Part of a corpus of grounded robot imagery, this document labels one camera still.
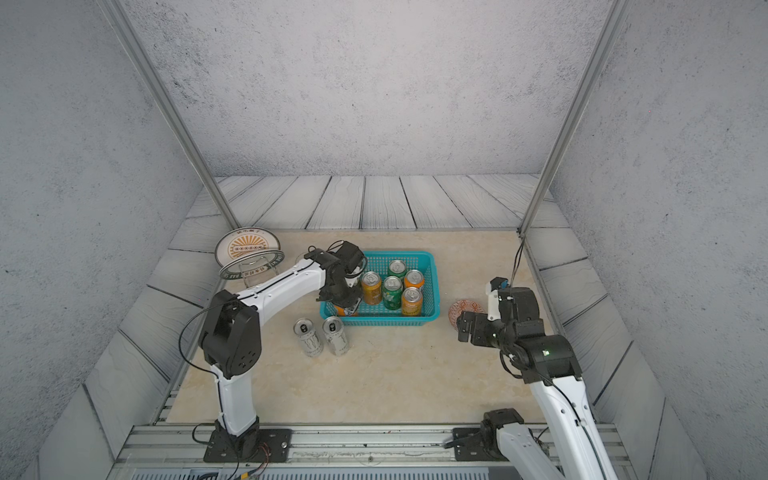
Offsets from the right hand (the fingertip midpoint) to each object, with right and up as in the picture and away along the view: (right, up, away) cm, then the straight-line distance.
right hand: (478, 322), depth 71 cm
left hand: (-32, +1, +20) cm, 38 cm away
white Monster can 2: (-35, -5, +8) cm, 36 cm away
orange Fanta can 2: (-13, +8, +22) cm, 27 cm away
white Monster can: (-42, -7, +9) cm, 43 cm away
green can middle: (-20, +5, +20) cm, 29 cm away
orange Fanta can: (-35, -1, +16) cm, 39 cm away
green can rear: (-19, +12, +25) cm, 33 cm away
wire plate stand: (-64, +12, +26) cm, 70 cm away
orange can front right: (-14, +2, +18) cm, 23 cm away
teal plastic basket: (-25, -4, +26) cm, 36 cm away
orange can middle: (-26, +6, +21) cm, 34 cm away
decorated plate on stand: (-69, +17, +28) cm, 76 cm away
